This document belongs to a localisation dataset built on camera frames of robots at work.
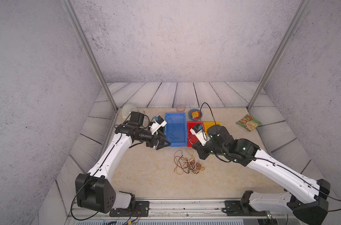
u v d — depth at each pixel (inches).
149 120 26.4
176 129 42.0
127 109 38.6
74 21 29.2
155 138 25.5
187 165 34.8
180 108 46.5
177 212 28.6
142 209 28.7
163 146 26.6
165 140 25.5
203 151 23.3
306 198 15.4
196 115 44.0
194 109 46.7
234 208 28.6
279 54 34.4
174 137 39.9
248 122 43.4
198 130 23.0
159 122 26.1
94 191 15.6
